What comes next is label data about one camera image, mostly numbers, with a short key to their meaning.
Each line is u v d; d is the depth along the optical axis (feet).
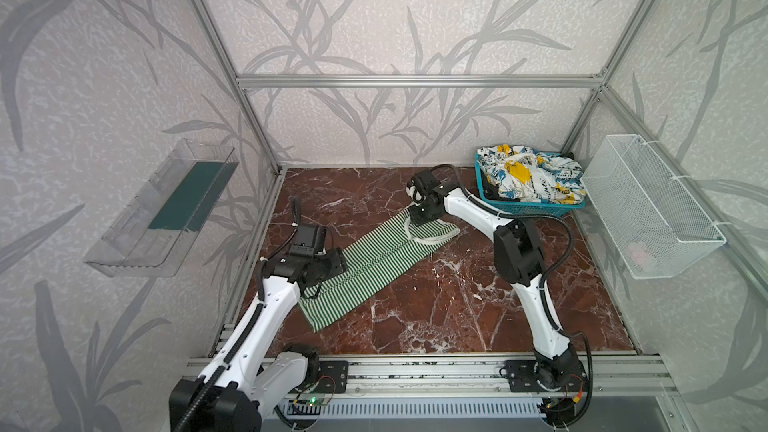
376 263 3.07
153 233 2.08
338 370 2.49
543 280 1.97
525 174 3.33
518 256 1.93
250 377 1.36
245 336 1.42
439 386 2.39
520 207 3.32
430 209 2.68
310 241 2.00
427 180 2.71
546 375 2.12
